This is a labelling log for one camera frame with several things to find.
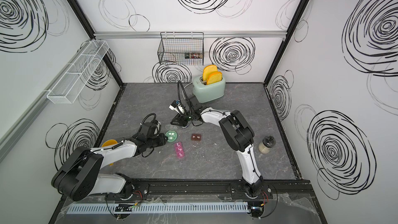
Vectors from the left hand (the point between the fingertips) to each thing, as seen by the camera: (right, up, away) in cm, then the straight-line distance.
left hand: (167, 138), depth 90 cm
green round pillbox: (+2, +2, +2) cm, 4 cm away
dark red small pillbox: (+17, +1, +1) cm, 17 cm away
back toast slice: (+24, +42, +9) cm, 49 cm away
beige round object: (+55, +1, -11) cm, 56 cm away
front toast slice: (+28, +37, +5) cm, 47 cm away
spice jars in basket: (+12, +49, +1) cm, 51 cm away
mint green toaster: (+22, +27, +13) cm, 37 cm away
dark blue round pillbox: (+12, +9, -6) cm, 16 cm away
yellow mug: (-29, 0, -10) cm, 30 cm away
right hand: (+3, +10, -1) cm, 11 cm away
